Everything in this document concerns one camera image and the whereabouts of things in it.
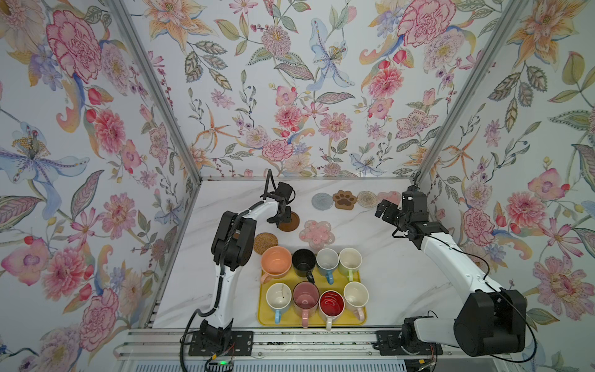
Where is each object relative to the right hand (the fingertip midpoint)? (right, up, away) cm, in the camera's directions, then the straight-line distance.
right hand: (388, 208), depth 87 cm
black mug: (-31, -20, 0) cm, 37 cm away
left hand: (-39, -5, +18) cm, 44 cm away
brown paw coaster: (-11, +3, +27) cm, 29 cm away
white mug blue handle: (-23, -20, +1) cm, 30 cm away
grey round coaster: (-22, +3, +26) cm, 34 cm away
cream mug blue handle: (-41, -31, -5) cm, 51 cm away
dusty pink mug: (-31, -31, -5) cm, 44 cm away
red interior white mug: (-22, -34, -6) cm, 41 cm away
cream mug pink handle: (-13, -31, -4) cm, 34 cm away
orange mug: (-42, -21, +4) cm, 47 cm away
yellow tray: (-45, -36, -6) cm, 58 cm away
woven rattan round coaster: (-48, -14, +11) cm, 52 cm away
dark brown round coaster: (-36, -8, +17) cm, 41 cm away
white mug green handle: (-13, -20, +3) cm, 24 cm away
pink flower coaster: (-25, -12, +14) cm, 31 cm away
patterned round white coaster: (0, +4, +27) cm, 27 cm away
